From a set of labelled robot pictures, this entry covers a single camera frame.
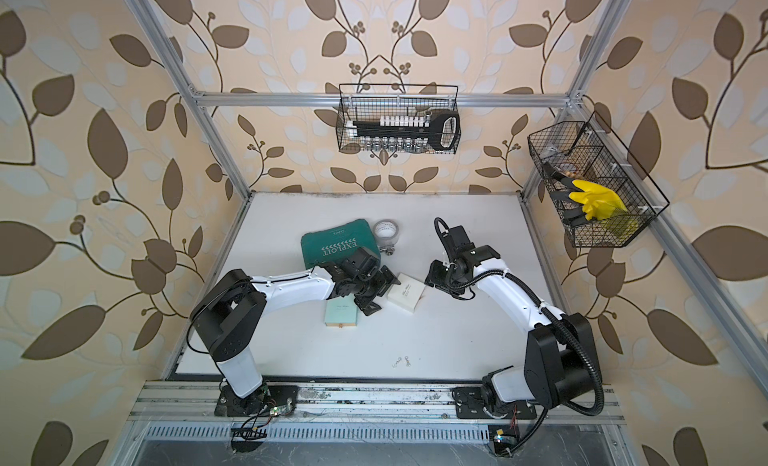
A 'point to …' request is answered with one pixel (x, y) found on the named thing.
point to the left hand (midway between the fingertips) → (394, 288)
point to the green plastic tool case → (338, 244)
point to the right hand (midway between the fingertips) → (432, 283)
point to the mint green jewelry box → (341, 312)
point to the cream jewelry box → (406, 294)
